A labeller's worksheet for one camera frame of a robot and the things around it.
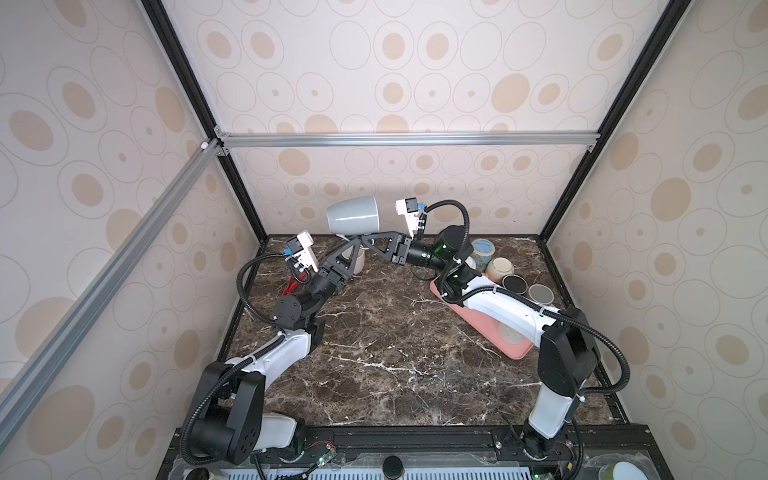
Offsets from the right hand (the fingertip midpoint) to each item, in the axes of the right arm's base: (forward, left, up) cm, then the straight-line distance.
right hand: (363, 247), depth 63 cm
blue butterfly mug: (+25, -37, -29) cm, 53 cm away
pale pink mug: (+21, +5, -29) cm, 36 cm away
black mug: (+13, -46, -32) cm, 57 cm away
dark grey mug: (+7, -51, -29) cm, 59 cm away
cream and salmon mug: (+19, -42, -31) cm, 56 cm away
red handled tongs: (-7, +15, -3) cm, 17 cm away
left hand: (-2, -1, +2) cm, 3 cm away
